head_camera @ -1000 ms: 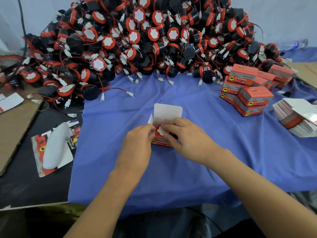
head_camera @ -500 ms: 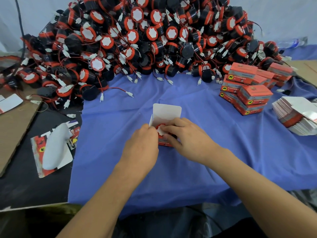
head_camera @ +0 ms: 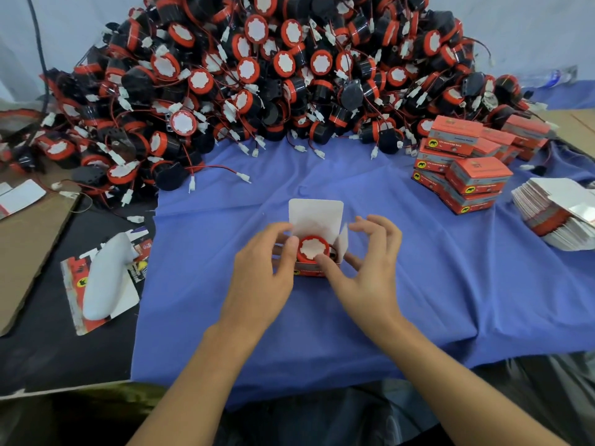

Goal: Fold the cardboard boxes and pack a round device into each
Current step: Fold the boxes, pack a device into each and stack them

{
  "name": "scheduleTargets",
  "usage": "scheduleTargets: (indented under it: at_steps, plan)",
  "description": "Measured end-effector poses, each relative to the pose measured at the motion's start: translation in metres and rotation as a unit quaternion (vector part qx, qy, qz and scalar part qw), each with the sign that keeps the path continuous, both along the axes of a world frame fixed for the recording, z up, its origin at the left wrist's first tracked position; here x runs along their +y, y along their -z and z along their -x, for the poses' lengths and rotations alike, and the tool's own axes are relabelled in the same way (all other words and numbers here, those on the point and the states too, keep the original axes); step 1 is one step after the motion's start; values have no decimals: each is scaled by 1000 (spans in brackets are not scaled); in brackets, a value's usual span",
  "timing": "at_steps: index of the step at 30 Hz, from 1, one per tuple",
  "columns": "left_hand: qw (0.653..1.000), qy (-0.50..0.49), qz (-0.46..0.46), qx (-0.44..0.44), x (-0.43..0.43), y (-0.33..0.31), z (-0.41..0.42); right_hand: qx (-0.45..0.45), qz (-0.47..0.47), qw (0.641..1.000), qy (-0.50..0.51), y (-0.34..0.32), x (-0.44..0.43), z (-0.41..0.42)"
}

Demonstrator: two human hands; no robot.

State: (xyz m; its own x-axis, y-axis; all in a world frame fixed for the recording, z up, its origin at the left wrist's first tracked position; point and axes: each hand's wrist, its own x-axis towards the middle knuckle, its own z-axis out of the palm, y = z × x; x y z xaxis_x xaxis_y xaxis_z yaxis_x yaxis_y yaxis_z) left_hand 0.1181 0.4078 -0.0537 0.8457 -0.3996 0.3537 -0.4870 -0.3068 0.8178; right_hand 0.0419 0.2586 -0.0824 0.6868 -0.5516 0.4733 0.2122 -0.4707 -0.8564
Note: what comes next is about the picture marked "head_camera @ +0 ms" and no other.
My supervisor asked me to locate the brown cardboard piece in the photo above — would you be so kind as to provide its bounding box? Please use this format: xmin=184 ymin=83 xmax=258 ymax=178
xmin=0 ymin=172 xmax=76 ymax=335

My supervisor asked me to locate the clear plastic water bottle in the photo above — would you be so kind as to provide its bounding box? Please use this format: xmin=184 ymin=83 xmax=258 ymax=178
xmin=525 ymin=68 xmax=576 ymax=89

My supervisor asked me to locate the brown cardboard sheet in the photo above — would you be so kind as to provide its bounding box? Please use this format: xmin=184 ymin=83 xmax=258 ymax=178
xmin=549 ymin=108 xmax=595 ymax=159

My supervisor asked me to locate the black-red buzzer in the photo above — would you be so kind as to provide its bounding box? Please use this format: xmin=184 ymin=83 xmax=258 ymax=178
xmin=296 ymin=234 xmax=336 ymax=266

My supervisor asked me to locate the pile of black red buzzers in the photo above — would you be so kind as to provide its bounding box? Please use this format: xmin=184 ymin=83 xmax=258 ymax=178
xmin=0 ymin=0 xmax=550 ymax=193

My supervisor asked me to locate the stack of box blanks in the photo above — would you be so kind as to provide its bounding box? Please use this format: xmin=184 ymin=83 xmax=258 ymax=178
xmin=511 ymin=176 xmax=595 ymax=251

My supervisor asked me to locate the person's right forearm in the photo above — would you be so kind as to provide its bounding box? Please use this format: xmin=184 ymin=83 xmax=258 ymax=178
xmin=372 ymin=315 xmax=568 ymax=446

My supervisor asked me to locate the blue table cloth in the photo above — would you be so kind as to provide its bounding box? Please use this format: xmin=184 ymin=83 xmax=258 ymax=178
xmin=130 ymin=83 xmax=595 ymax=405

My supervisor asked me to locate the person's left forearm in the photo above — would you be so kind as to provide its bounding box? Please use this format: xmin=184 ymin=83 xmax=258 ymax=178
xmin=128 ymin=325 xmax=266 ymax=446

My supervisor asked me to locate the person's left hand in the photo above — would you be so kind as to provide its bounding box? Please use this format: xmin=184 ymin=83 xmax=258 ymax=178
xmin=221 ymin=221 xmax=301 ymax=346

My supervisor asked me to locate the person's right hand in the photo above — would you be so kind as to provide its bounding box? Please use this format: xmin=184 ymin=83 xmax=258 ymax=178
xmin=316 ymin=214 xmax=405 ymax=346

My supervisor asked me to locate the black hanging cable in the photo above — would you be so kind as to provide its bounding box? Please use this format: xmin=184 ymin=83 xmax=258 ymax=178
xmin=30 ymin=0 xmax=50 ymax=84

